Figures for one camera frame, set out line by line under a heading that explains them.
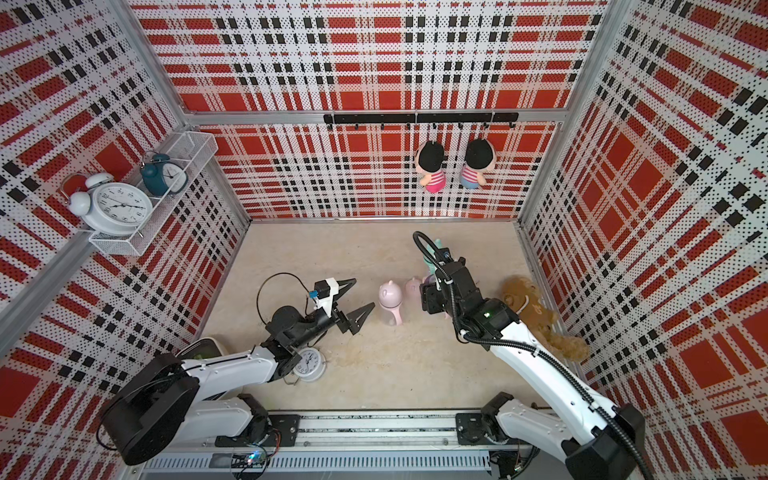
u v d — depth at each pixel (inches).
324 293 25.2
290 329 23.8
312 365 31.7
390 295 31.6
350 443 28.9
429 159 37.5
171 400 16.9
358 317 27.7
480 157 36.8
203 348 32.1
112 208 24.4
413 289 37.6
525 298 34.8
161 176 27.9
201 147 37.6
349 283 30.0
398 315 33.0
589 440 15.4
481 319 19.9
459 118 34.8
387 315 33.0
